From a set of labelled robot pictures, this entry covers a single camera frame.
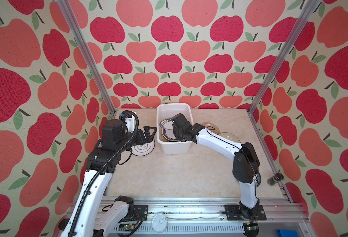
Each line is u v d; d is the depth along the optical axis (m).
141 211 0.75
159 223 0.67
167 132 1.04
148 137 0.56
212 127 1.11
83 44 0.83
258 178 0.84
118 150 0.42
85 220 0.37
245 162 0.51
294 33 0.78
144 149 0.98
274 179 0.78
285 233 0.67
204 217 0.73
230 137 1.02
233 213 0.73
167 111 1.01
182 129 0.68
